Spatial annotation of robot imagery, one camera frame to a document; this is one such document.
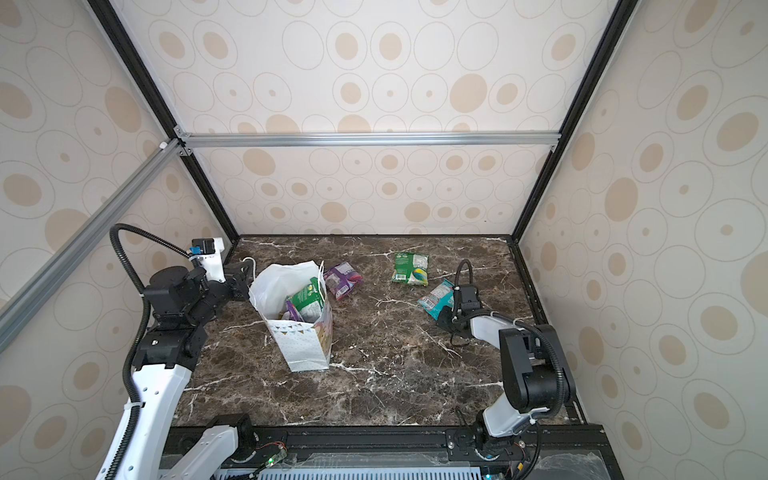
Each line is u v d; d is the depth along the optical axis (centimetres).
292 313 76
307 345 74
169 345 47
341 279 101
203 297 56
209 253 56
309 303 82
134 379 44
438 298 98
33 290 54
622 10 68
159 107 82
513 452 73
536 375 46
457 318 71
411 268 106
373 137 95
